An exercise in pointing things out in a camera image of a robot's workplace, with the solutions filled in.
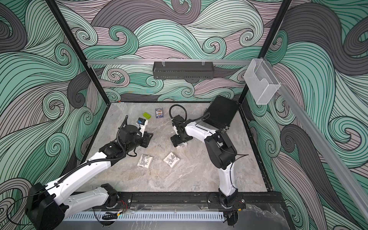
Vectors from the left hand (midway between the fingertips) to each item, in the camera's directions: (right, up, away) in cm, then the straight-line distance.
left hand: (149, 131), depth 79 cm
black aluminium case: (+50, +11, +32) cm, 60 cm away
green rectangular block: (-10, +9, +32) cm, 34 cm away
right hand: (+16, -9, +16) cm, 24 cm away
